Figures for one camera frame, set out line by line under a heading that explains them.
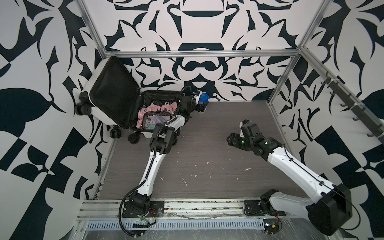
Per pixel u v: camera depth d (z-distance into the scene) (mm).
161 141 688
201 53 923
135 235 673
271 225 712
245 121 739
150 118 1018
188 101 888
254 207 746
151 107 1053
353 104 592
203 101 1025
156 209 738
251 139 601
